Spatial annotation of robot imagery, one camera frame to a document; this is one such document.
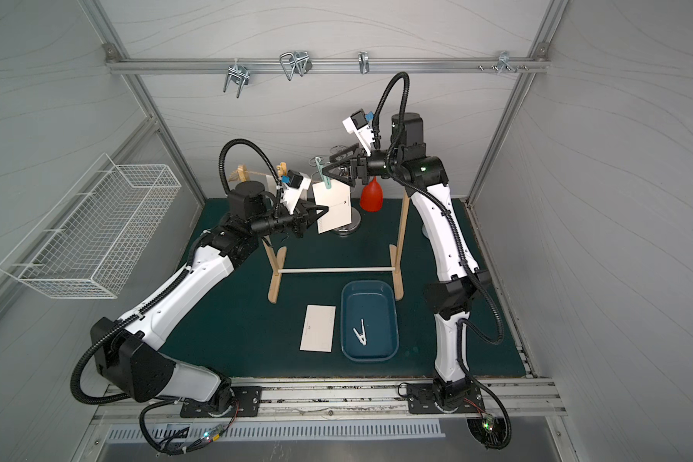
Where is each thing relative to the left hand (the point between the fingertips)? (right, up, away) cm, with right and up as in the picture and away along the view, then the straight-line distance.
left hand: (322, 209), depth 69 cm
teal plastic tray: (+12, -34, +18) cm, 40 cm away
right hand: (+1, +10, -4) cm, 11 cm away
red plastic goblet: (+14, +6, +27) cm, 31 cm away
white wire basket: (-56, -8, -2) cm, 57 cm away
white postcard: (-3, -35, +17) cm, 39 cm away
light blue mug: (+36, -7, +41) cm, 55 cm away
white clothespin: (+10, -37, +15) cm, 41 cm away
